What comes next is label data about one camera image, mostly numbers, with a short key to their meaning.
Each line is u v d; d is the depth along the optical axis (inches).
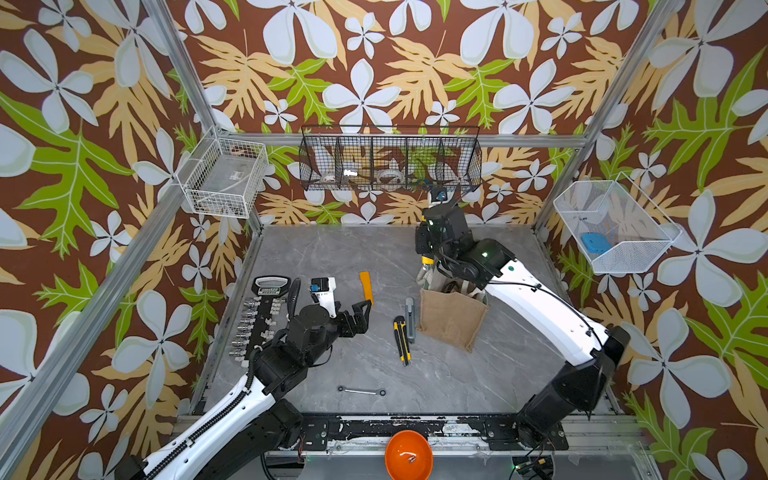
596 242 31.9
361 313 25.5
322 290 24.6
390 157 38.3
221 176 33.6
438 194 23.8
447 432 29.6
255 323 36.6
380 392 31.7
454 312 31.8
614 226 32.5
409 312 37.6
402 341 35.0
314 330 20.8
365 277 41.2
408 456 27.8
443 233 20.9
